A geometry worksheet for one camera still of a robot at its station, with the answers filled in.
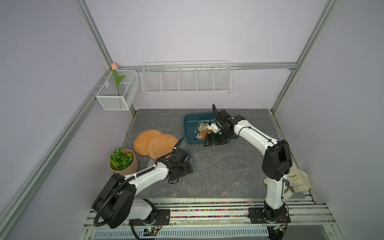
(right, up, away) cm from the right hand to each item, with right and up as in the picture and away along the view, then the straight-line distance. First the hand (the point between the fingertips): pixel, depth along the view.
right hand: (210, 143), depth 87 cm
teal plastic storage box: (-13, +14, +25) cm, 31 cm away
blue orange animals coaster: (-12, -6, -14) cm, 19 cm away
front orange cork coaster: (-32, -3, +12) cm, 35 cm away
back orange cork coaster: (-47, -1, +15) cm, 49 cm away
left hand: (-14, -17, -1) cm, 22 cm away
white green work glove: (+49, -20, -5) cm, 53 cm away
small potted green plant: (-47, -8, -9) cm, 48 cm away
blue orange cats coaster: (-5, +7, +18) cm, 20 cm away
